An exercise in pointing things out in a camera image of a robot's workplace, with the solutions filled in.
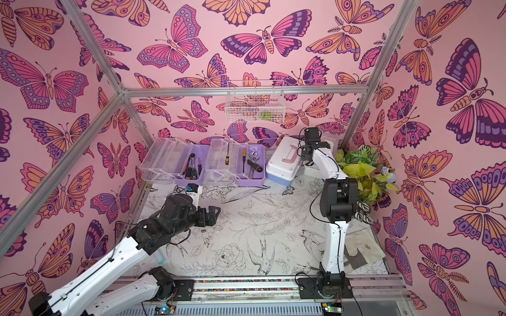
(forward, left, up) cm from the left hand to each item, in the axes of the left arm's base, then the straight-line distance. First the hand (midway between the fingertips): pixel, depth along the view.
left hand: (213, 207), depth 75 cm
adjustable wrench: (+43, -14, -18) cm, 49 cm away
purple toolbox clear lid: (+33, +32, -8) cm, 47 cm away
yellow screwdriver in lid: (+34, -1, -8) cm, 35 cm away
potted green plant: (+17, -60, +5) cm, 62 cm away
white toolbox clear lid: (+30, -46, -15) cm, 57 cm away
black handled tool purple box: (+35, -15, -16) cm, 41 cm away
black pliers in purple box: (+32, +20, -18) cm, 42 cm away
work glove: (-8, -62, -19) cm, 65 cm away
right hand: (+34, -47, -5) cm, 58 cm away
